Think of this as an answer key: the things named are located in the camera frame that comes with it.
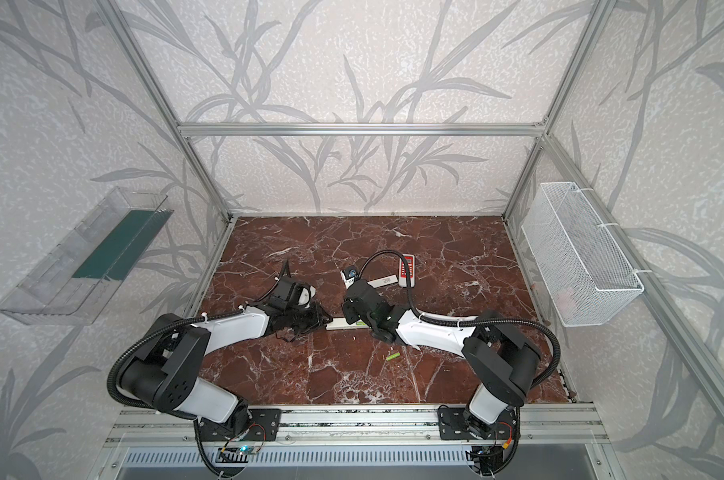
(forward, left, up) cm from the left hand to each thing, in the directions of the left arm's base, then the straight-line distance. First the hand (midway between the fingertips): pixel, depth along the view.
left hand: (335, 311), depth 90 cm
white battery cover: (+14, -15, -5) cm, 20 cm away
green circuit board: (-34, +18, -3) cm, 39 cm away
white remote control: (-3, -2, -2) cm, 4 cm away
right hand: (+4, -4, +8) cm, 10 cm away
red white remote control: (+14, -21, -4) cm, 26 cm away
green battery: (-12, -18, -3) cm, 22 cm away
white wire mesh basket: (-5, -57, +33) cm, 65 cm away
